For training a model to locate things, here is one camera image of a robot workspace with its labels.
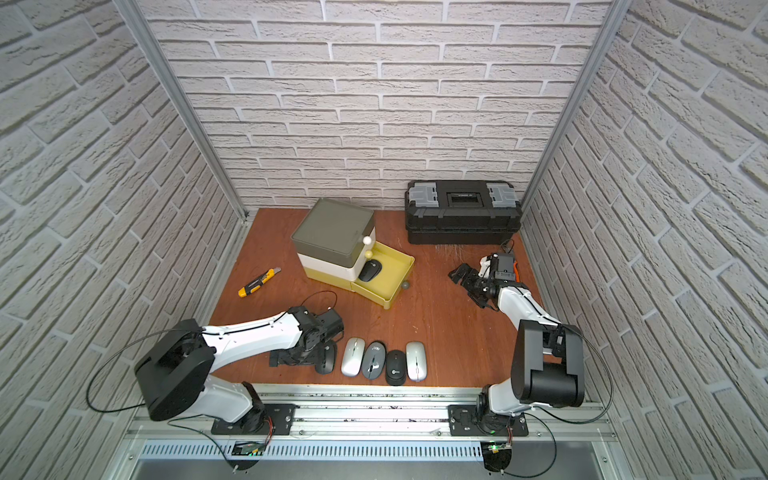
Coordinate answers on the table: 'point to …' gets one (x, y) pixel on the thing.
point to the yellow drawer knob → (368, 254)
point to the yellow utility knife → (257, 283)
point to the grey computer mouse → (373, 360)
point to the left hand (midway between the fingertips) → (305, 355)
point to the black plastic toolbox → (462, 212)
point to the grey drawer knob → (406, 285)
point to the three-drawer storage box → (336, 244)
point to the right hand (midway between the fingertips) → (461, 281)
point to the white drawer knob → (367, 240)
